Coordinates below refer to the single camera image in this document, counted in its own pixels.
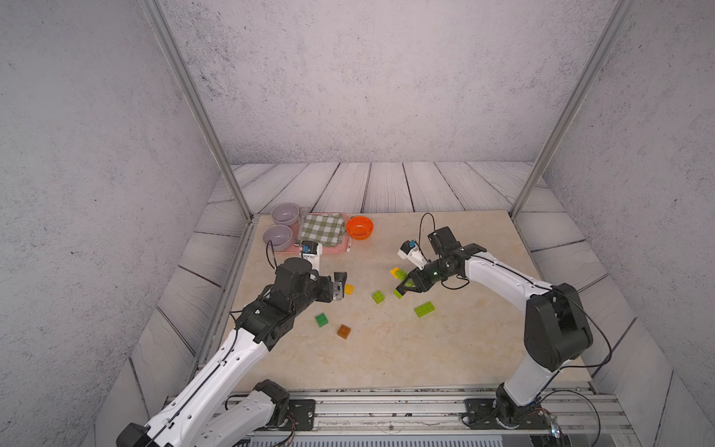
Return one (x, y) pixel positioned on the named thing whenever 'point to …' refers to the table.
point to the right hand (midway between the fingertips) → (407, 283)
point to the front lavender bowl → (281, 237)
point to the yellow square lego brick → (394, 271)
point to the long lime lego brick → (401, 275)
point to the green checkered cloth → (327, 229)
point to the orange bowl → (359, 227)
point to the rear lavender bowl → (285, 213)
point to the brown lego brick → (343, 331)
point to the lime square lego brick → (397, 294)
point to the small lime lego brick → (378, 297)
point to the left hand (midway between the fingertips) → (336, 274)
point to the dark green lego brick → (321, 320)
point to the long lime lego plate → (424, 309)
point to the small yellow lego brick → (348, 289)
